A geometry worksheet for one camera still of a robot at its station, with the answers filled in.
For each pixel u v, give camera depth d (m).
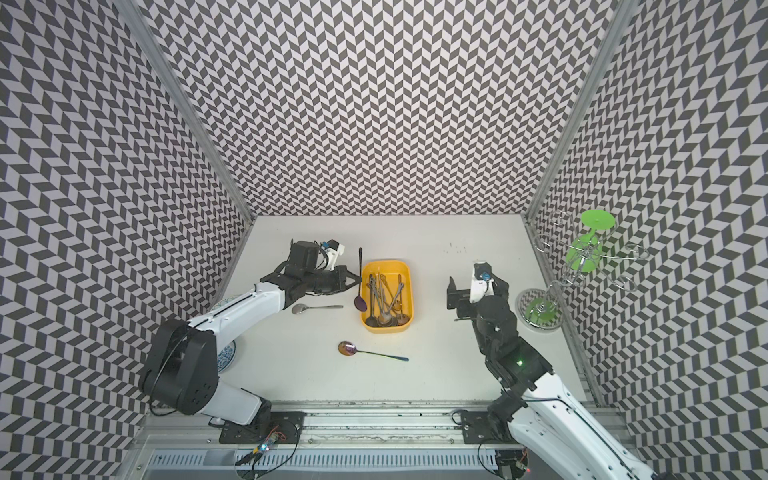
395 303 0.94
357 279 0.85
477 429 0.75
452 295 0.66
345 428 0.75
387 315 0.92
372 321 0.91
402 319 0.91
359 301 0.83
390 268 1.01
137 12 0.70
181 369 0.43
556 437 0.57
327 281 0.75
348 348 0.85
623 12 0.65
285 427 0.75
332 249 0.80
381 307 0.94
